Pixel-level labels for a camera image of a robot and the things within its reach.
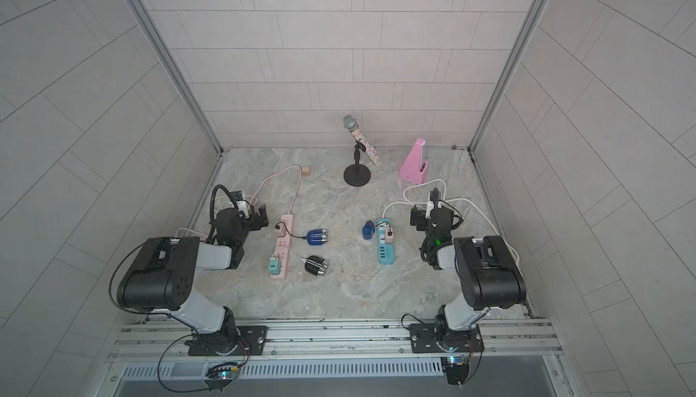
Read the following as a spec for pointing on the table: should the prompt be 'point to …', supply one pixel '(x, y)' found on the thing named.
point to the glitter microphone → (351, 122)
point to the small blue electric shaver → (368, 229)
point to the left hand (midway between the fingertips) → (257, 202)
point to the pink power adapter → (389, 239)
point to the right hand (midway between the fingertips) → (429, 202)
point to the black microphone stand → (357, 174)
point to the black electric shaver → (315, 266)
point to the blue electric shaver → (316, 237)
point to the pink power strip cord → (254, 198)
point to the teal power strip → (385, 250)
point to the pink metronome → (415, 165)
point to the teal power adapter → (274, 266)
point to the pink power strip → (283, 246)
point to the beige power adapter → (281, 231)
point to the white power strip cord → (477, 203)
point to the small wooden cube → (305, 171)
